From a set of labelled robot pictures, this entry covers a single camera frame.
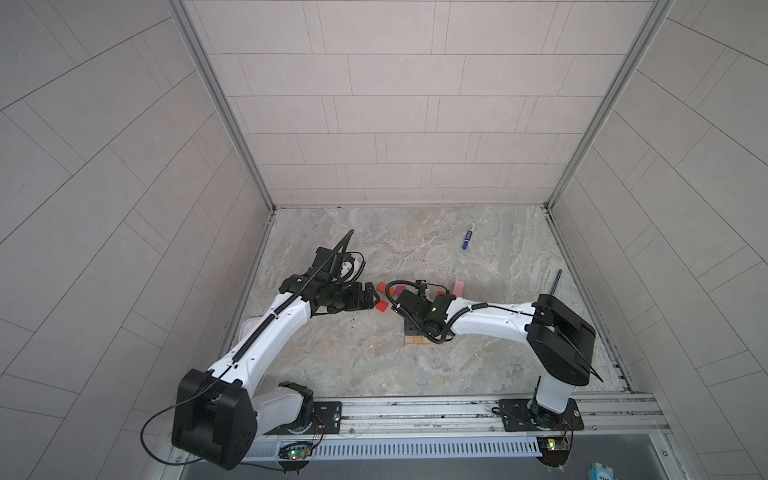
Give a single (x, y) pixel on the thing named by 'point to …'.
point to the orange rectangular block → (382, 287)
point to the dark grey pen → (556, 281)
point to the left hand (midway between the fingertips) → (374, 296)
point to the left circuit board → (295, 450)
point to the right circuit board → (553, 449)
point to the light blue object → (600, 472)
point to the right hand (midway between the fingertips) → (410, 329)
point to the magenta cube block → (400, 290)
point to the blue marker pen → (468, 236)
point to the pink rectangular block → (458, 288)
